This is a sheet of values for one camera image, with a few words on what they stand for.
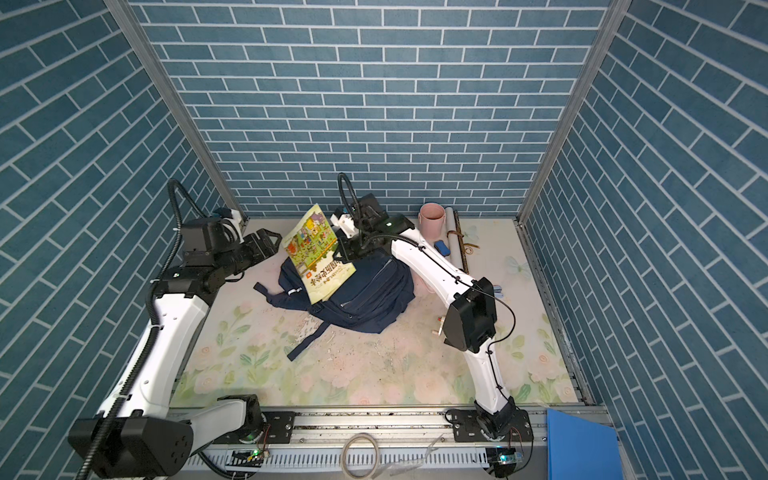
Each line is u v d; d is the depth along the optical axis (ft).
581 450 2.38
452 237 3.66
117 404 1.23
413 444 2.36
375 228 2.11
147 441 1.22
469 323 1.72
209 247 1.79
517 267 3.55
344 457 2.30
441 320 2.93
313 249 2.78
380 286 2.99
